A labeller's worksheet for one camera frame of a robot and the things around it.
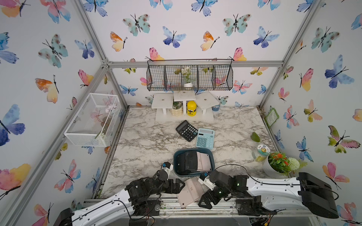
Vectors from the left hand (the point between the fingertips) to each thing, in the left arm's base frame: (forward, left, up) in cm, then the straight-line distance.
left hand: (180, 184), depth 76 cm
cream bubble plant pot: (+55, +2, +2) cm, 55 cm away
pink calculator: (-3, -6, -3) cm, 8 cm away
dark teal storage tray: (+23, -17, -5) cm, 29 cm away
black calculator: (+38, -4, -4) cm, 38 cm away
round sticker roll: (+17, -49, +2) cm, 52 cm away
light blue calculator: (+30, -17, -3) cm, 35 cm away
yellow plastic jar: (+52, -8, +4) cm, 53 cm away
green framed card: (+48, -71, -3) cm, 85 cm away
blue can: (+58, -29, -2) cm, 65 cm away
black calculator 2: (+11, -3, +3) cm, 12 cm away
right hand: (-8, -12, -2) cm, 15 cm away
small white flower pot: (+58, -6, +26) cm, 64 cm away
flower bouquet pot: (+5, -52, +10) cm, 53 cm away
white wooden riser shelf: (+53, +12, +9) cm, 56 cm away
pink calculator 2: (+13, -14, -3) cm, 19 cm away
